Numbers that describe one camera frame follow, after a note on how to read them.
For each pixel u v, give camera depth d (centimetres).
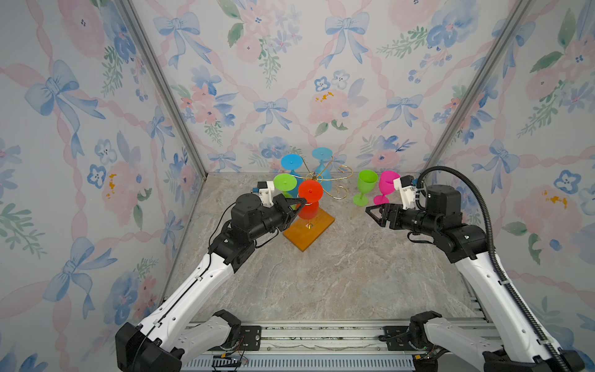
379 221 61
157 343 38
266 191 64
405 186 60
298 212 61
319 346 73
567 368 35
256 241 61
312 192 69
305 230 100
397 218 59
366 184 98
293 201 65
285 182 72
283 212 59
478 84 85
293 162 78
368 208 66
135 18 70
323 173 87
